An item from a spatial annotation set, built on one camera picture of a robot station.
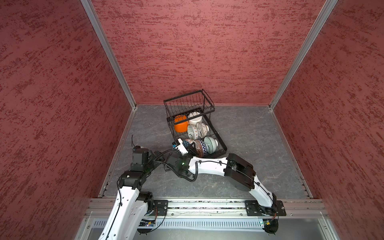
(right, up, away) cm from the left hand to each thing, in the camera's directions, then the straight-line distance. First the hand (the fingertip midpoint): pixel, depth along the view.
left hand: (158, 161), depth 80 cm
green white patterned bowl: (+19, +15, +12) cm, 27 cm away
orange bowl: (+10, +18, +20) cm, 29 cm away
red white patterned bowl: (+25, +17, +13) cm, 32 cm away
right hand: (+19, +7, +6) cm, 21 cm away
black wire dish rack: (+15, +20, +23) cm, 34 cm away
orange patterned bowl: (+24, +6, +5) cm, 26 cm away
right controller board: (+58, -29, -9) cm, 65 cm away
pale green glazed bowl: (+30, +8, +8) cm, 32 cm away
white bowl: (+20, +22, +22) cm, 37 cm away
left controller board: (-4, -30, -8) cm, 31 cm away
